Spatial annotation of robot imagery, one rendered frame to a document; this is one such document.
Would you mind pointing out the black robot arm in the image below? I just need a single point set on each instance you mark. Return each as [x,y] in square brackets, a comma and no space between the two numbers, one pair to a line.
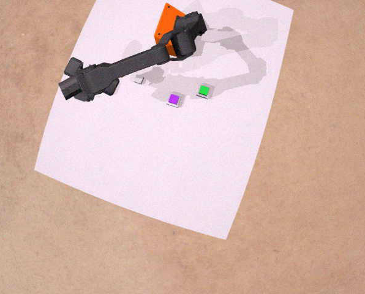
[93,80]

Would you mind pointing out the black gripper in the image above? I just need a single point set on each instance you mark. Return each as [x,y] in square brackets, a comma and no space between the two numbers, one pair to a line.
[75,65]

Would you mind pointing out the green button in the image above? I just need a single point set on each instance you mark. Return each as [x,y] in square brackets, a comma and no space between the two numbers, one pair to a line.
[203,91]

